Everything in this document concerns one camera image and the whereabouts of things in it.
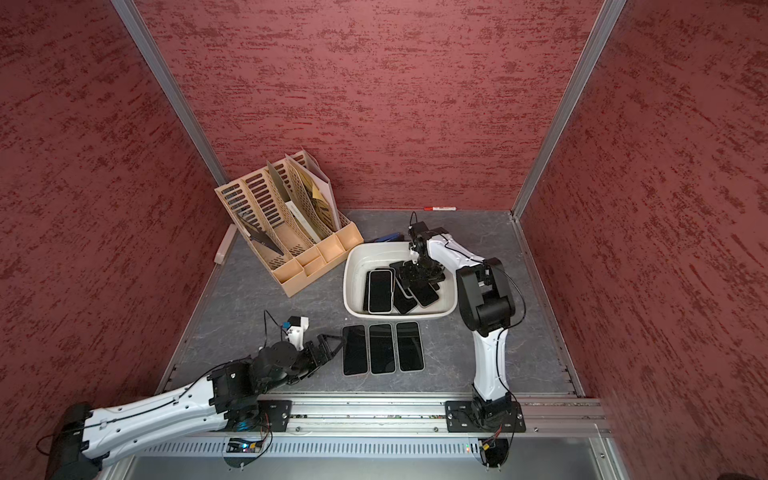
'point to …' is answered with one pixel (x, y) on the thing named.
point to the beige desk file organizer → (289, 211)
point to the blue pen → (393, 236)
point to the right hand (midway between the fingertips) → (419, 285)
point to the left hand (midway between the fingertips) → (338, 354)
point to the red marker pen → (435, 208)
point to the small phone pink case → (424, 294)
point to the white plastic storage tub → (363, 257)
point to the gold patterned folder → (319, 197)
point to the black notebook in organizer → (263, 237)
